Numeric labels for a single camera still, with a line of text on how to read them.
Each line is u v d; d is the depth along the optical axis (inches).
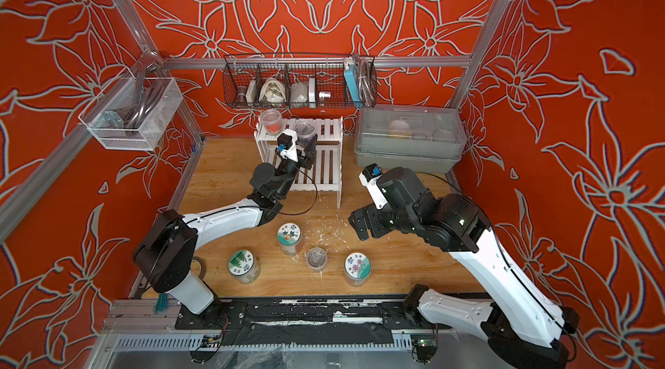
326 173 36.2
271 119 31.4
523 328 14.6
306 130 27.8
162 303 29.7
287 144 24.2
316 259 30.8
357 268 29.2
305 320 28.8
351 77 32.8
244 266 29.3
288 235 32.0
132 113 30.7
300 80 38.4
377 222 20.4
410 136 38.9
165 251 18.4
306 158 26.5
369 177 20.7
